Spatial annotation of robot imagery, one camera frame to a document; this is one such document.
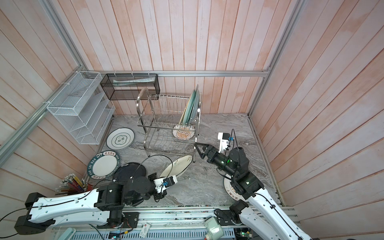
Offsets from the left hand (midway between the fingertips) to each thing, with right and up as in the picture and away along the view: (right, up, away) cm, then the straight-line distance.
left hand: (171, 180), depth 65 cm
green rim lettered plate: (-46, 0, +26) cm, 53 cm away
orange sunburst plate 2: (+3, +18, +42) cm, 46 cm away
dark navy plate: (-29, -3, +24) cm, 38 cm away
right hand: (+12, +15, 0) cm, 19 cm away
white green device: (+20, -23, +2) cm, 31 cm away
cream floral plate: (+2, +4, +8) cm, 9 cm away
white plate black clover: (-42, +16, +40) cm, 60 cm away
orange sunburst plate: (+31, -12, +18) cm, 38 cm away
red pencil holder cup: (-48, -4, +4) cm, 48 cm away
